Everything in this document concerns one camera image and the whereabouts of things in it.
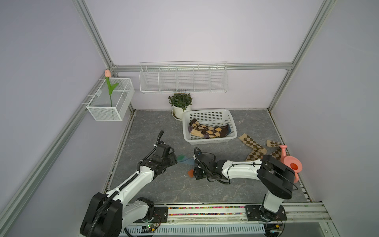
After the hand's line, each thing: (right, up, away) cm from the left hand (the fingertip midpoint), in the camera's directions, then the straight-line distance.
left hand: (172, 158), depth 86 cm
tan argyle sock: (+51, +8, +16) cm, 54 cm away
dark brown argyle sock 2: (+28, +15, +17) cm, 36 cm away
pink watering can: (+67, -1, -7) cm, 67 cm away
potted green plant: (+3, +35, +15) cm, 39 cm away
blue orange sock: (+4, -1, +7) cm, 8 cm away
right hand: (+12, -8, 0) cm, 14 cm away
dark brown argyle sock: (+14, +17, +19) cm, 29 cm away
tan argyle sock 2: (+53, 0, +8) cm, 54 cm away
